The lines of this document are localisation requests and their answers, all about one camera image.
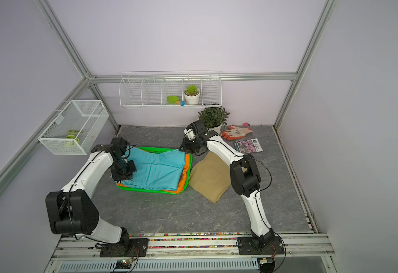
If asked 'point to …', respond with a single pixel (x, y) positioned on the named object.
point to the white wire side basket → (77, 126)
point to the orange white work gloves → (236, 131)
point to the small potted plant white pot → (191, 93)
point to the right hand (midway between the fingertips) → (179, 148)
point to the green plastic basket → (160, 151)
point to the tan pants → (210, 176)
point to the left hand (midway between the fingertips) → (132, 177)
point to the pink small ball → (246, 124)
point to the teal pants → (161, 172)
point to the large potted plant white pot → (214, 118)
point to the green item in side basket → (70, 138)
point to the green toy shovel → (173, 99)
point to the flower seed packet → (248, 146)
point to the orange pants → (182, 183)
